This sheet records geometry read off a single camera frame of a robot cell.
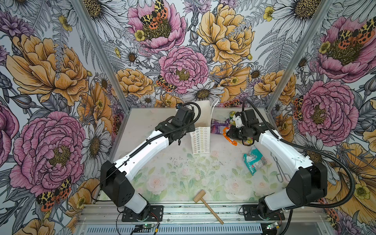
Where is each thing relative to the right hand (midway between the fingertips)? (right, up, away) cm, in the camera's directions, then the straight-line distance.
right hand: (229, 138), depth 84 cm
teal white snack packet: (+17, -14, +6) cm, 23 cm away
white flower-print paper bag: (-16, +2, -3) cm, 17 cm away
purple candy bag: (-3, +6, +22) cm, 23 cm away
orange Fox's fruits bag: (-2, +3, +1) cm, 4 cm away
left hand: (-23, +6, -4) cm, 24 cm away
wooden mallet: (-17, -30, -5) cm, 35 cm away
